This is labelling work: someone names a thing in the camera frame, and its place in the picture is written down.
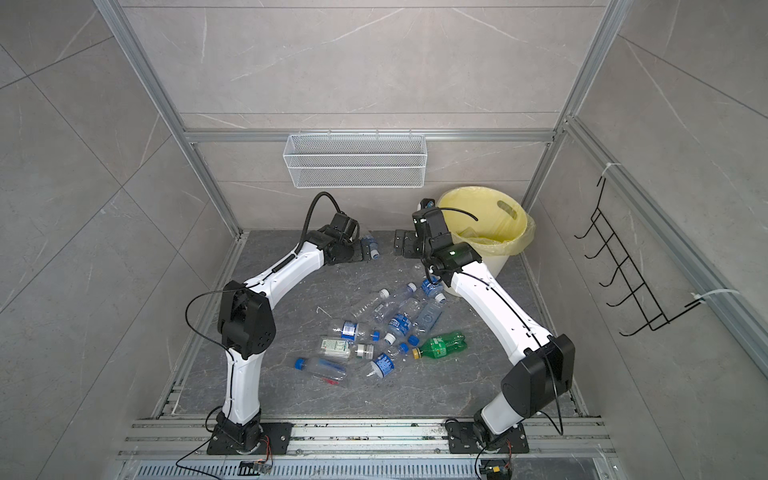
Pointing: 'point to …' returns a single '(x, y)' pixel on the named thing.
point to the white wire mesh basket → (355, 161)
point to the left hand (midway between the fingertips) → (359, 246)
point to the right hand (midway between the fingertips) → (412, 234)
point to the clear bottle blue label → (434, 288)
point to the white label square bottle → (335, 347)
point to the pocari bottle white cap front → (383, 364)
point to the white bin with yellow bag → (495, 225)
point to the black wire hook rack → (625, 264)
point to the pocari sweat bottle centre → (400, 323)
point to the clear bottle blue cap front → (326, 370)
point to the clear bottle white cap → (382, 296)
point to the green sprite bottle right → (441, 346)
